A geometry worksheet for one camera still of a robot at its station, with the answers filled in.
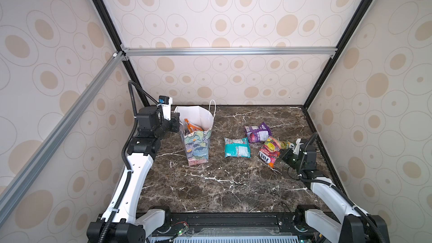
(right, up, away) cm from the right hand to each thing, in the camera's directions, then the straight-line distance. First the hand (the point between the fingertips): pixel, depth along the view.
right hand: (286, 149), depth 87 cm
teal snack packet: (-25, 0, +8) cm, 26 cm away
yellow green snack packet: (+3, +1, +10) cm, 10 cm away
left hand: (-50, +19, -14) cm, 55 cm away
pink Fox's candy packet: (-8, -1, +3) cm, 8 cm away
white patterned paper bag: (-48, +13, +8) cm, 51 cm away
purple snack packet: (-12, +7, +13) cm, 19 cm away
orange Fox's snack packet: (-49, +12, 0) cm, 51 cm away
